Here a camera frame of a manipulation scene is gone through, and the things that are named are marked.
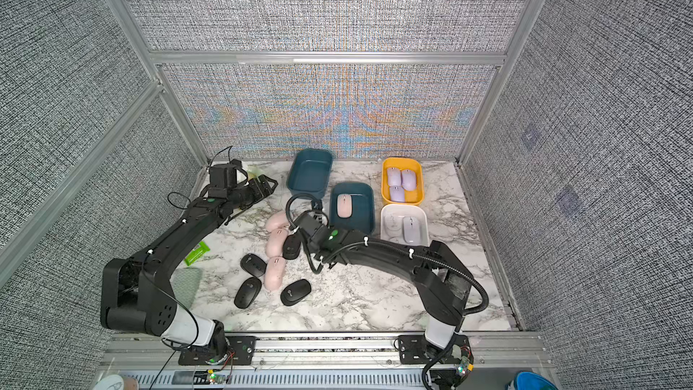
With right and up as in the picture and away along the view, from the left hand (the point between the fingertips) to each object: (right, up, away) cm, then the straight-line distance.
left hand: (275, 183), depth 87 cm
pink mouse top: (-2, -13, +12) cm, 18 cm away
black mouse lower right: (+7, -34, -3) cm, 34 cm away
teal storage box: (+7, +5, +30) cm, 32 cm away
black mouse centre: (+4, -21, +5) cm, 22 cm away
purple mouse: (+43, -4, +18) cm, 46 cm away
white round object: (-34, -48, -22) cm, 63 cm away
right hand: (+13, -14, -4) cm, 19 cm away
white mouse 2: (+40, -15, +10) cm, 44 cm away
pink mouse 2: (0, -29, -1) cm, 29 cm away
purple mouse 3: (+48, +2, +23) cm, 53 cm away
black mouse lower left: (-7, -33, -5) cm, 34 cm away
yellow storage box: (+49, -6, +22) cm, 54 cm away
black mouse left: (-7, -26, +1) cm, 27 cm away
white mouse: (+46, -16, +10) cm, 50 cm away
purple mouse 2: (+42, +3, +24) cm, 48 cm away
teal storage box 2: (+29, -13, +14) cm, 34 cm away
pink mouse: (-1, -20, +6) cm, 21 cm away
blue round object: (+64, -45, -25) cm, 82 cm away
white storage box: (+49, -10, +11) cm, 51 cm away
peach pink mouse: (+22, -8, +16) cm, 29 cm away
